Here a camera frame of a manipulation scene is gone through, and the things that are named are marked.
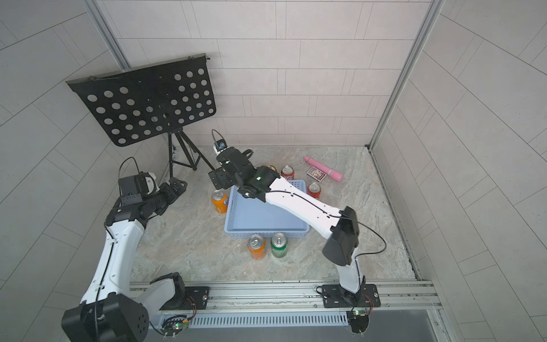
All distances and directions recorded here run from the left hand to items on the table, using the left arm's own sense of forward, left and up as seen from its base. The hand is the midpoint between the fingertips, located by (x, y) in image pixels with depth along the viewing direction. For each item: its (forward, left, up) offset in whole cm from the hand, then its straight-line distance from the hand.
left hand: (184, 185), depth 79 cm
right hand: (+2, -16, +8) cm, 18 cm away
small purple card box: (+19, -54, -17) cm, 60 cm away
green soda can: (-18, -36, -8) cm, 41 cm away
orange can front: (-19, -28, -9) cm, 35 cm away
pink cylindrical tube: (+18, -60, -14) cm, 64 cm away
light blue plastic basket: (-4, -22, -17) cm, 28 cm away
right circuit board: (-39, -62, -19) cm, 76 cm away
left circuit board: (-41, -4, -17) cm, 45 cm away
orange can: (-1, -12, -9) cm, 15 cm away
